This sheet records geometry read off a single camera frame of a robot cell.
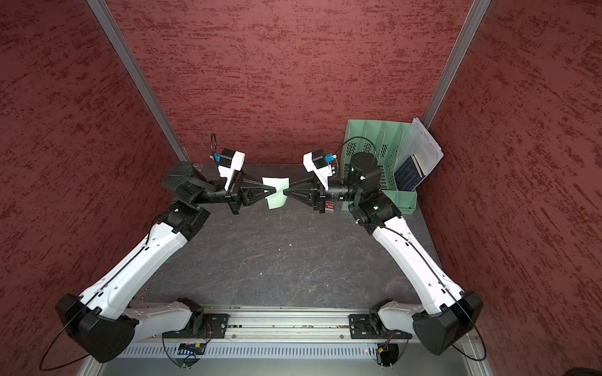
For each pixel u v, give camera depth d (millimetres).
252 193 541
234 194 488
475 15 714
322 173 495
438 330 365
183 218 495
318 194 518
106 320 392
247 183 522
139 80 874
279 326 755
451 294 390
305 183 544
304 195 568
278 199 569
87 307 382
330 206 1033
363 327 735
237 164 473
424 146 942
